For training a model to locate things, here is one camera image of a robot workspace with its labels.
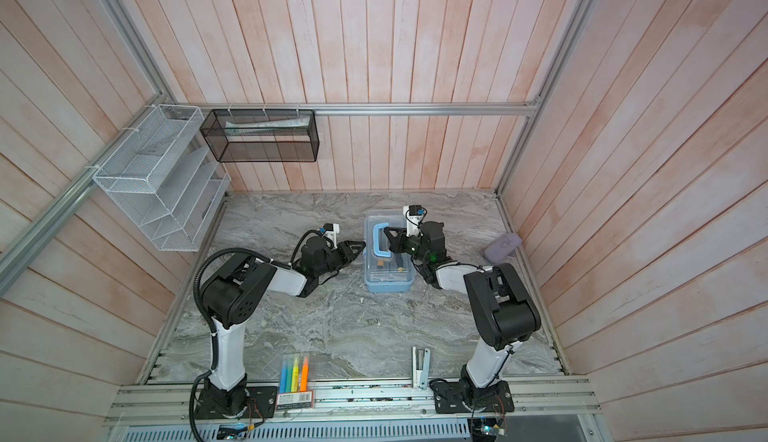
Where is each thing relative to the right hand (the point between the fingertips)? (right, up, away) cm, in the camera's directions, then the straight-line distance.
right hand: (383, 233), depth 92 cm
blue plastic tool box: (0, -11, -2) cm, 11 cm away
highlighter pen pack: (-23, -38, -16) cm, 47 cm away
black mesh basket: (-43, +35, +13) cm, 57 cm away
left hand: (-5, -6, +3) cm, 8 cm away
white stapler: (+10, -34, -15) cm, 39 cm away
